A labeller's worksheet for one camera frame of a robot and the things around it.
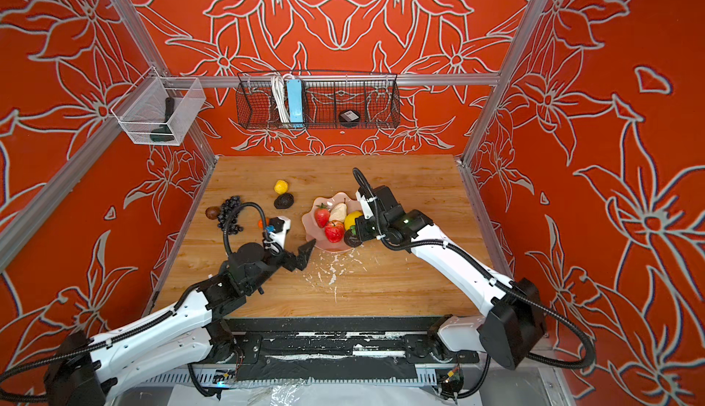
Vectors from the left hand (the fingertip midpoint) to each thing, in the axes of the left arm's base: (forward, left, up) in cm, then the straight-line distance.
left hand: (301, 233), depth 75 cm
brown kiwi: (+15, +38, -15) cm, 43 cm away
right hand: (+5, -14, -1) cm, 15 cm away
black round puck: (+42, -11, +9) cm, 44 cm away
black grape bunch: (+17, +33, -14) cm, 40 cm away
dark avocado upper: (+21, +13, -15) cm, 29 cm away
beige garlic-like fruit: (+16, -9, -13) cm, 22 cm away
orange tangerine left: (-5, +7, +13) cm, 15 cm away
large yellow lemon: (+14, -13, -13) cm, 23 cm away
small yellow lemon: (+29, +16, -16) cm, 37 cm away
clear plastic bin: (+36, +54, +14) cm, 66 cm away
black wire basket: (+49, -4, +11) cm, 50 cm away
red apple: (+15, -3, -13) cm, 20 cm away
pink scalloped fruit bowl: (+9, -1, -16) cm, 18 cm away
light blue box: (+41, +7, +16) cm, 44 cm away
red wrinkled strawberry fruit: (+9, -8, -13) cm, 17 cm away
